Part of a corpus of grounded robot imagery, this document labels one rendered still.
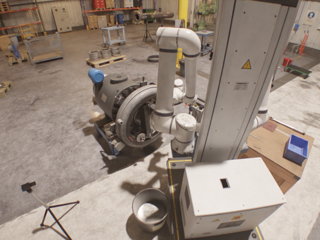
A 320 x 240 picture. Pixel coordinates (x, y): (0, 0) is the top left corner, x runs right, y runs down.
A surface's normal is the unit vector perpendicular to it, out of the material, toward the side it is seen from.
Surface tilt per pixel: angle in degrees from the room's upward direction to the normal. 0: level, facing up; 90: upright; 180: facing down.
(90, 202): 0
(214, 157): 90
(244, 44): 90
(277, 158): 0
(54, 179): 0
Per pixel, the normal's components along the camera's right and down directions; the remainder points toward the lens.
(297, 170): 0.00, -0.79
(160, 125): -0.34, 0.43
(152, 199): -0.05, 0.57
